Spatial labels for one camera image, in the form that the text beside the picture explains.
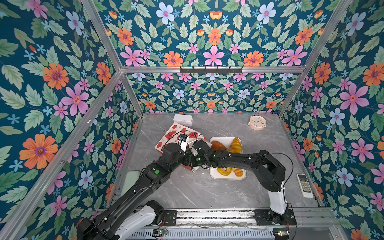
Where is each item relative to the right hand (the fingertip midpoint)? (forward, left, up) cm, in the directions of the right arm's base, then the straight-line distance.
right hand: (184, 160), depth 85 cm
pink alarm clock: (+34, -52, -5) cm, 62 cm away
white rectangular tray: (-6, -18, -7) cm, 20 cm away
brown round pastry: (+11, -20, -3) cm, 23 cm away
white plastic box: (+36, +4, -3) cm, 37 cm away
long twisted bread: (+13, -33, -5) cm, 36 cm away
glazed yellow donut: (-5, -23, -5) cm, 25 cm away
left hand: (0, -6, +15) cm, 16 cm away
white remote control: (-12, -68, -7) cm, 70 cm away
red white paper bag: (+12, +8, +7) cm, 16 cm away
